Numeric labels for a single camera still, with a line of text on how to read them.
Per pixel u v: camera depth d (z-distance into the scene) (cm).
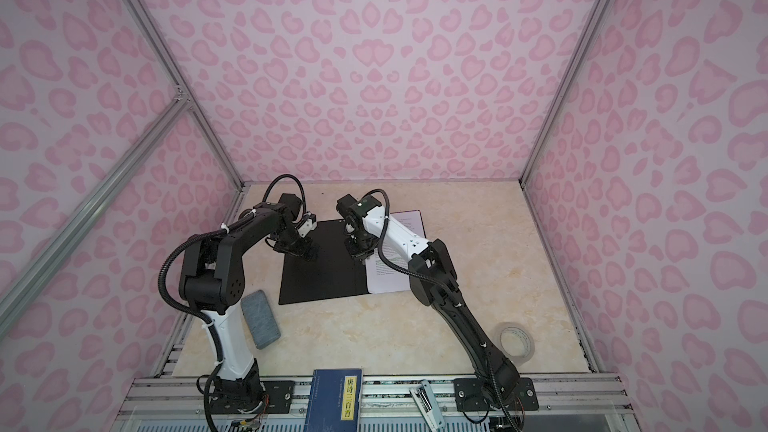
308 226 93
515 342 82
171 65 86
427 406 70
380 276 94
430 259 63
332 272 95
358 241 84
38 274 53
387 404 73
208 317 55
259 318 84
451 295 64
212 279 53
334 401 72
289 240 86
